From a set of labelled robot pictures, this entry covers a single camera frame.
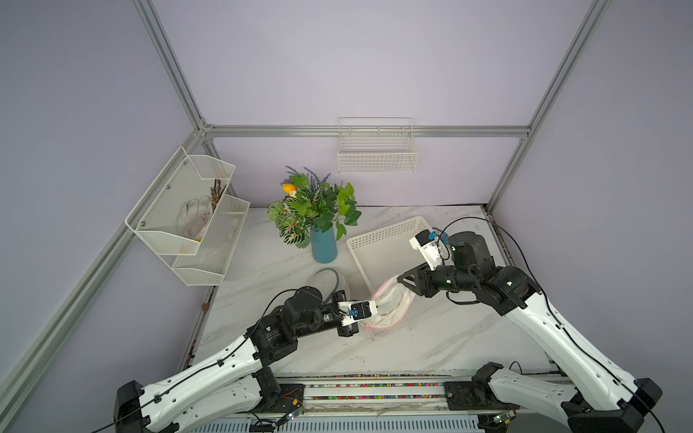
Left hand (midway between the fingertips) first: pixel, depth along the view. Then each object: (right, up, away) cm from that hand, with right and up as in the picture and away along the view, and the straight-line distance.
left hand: (369, 301), depth 66 cm
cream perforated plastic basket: (+9, +8, +41) cm, 43 cm away
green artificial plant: (-16, +26, +12) cm, 33 cm away
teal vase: (-15, +12, +32) cm, 38 cm away
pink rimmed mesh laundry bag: (+6, +2, -4) cm, 7 cm away
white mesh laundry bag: (-12, +1, +24) cm, 27 cm away
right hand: (+9, +4, +2) cm, 11 cm away
